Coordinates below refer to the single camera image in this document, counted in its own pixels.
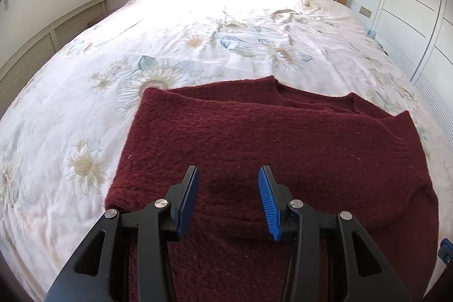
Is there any dark red knitted sweater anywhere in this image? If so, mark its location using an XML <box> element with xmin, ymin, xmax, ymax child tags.
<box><xmin>104</xmin><ymin>77</ymin><xmax>439</xmax><ymax>301</ymax></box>

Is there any floral white bed cover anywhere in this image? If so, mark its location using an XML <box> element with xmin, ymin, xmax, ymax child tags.
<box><xmin>1</xmin><ymin>0</ymin><xmax>452</xmax><ymax>301</ymax></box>

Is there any beige louvered radiator cabinet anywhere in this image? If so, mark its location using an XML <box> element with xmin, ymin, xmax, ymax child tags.
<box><xmin>1</xmin><ymin>0</ymin><xmax>108</xmax><ymax>113</ymax></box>

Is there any white sliding wardrobe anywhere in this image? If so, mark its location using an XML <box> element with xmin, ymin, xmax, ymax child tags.
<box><xmin>371</xmin><ymin>0</ymin><xmax>452</xmax><ymax>143</ymax></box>

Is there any right wall switch plate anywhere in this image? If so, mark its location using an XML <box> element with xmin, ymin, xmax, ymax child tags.
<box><xmin>359</xmin><ymin>6</ymin><xmax>372</xmax><ymax>18</ymax></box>

